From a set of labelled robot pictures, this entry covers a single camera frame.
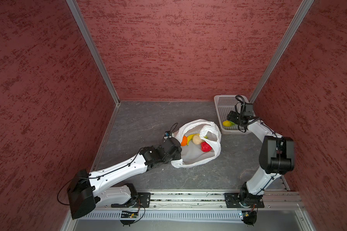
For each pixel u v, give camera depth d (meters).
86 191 0.39
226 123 1.01
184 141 0.90
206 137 0.76
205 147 0.87
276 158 0.49
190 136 0.97
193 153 0.90
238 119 0.72
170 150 0.57
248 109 0.74
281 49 0.88
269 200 0.76
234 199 0.74
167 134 0.70
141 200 0.74
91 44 0.85
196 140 0.91
